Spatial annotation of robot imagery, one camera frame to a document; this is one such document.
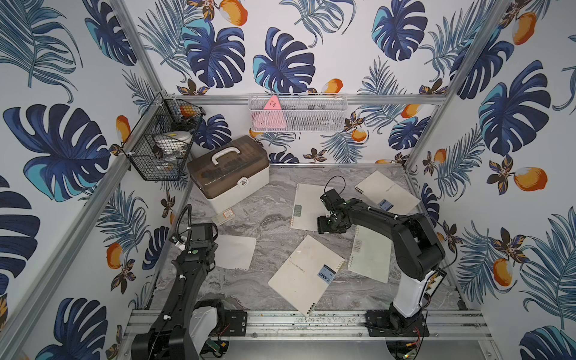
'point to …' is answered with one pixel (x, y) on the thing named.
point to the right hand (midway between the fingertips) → (325, 228)
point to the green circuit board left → (214, 345)
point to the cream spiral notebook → (307, 206)
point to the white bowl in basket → (172, 142)
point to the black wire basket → (164, 113)
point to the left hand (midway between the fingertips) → (202, 245)
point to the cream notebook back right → (379, 190)
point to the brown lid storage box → (231, 172)
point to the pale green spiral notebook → (371, 253)
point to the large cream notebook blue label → (304, 274)
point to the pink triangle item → (271, 117)
